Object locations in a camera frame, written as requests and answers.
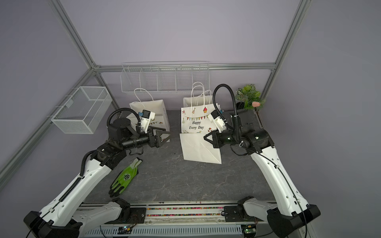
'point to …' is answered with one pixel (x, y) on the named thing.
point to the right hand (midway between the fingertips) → (206, 137)
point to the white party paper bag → (196, 126)
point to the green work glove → (124, 179)
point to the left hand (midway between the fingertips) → (169, 133)
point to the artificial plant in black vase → (249, 98)
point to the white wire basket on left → (85, 109)
